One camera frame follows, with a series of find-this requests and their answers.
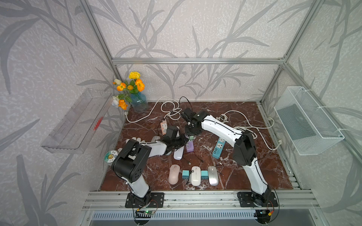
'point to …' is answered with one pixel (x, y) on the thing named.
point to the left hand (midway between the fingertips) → (189, 139)
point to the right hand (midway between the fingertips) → (188, 132)
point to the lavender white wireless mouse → (178, 154)
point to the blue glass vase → (139, 103)
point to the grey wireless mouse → (155, 138)
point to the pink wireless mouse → (173, 176)
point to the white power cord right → (255, 128)
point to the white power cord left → (176, 119)
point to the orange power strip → (164, 126)
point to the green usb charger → (191, 137)
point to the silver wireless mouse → (213, 175)
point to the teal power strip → (218, 148)
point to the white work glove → (137, 139)
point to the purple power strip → (189, 146)
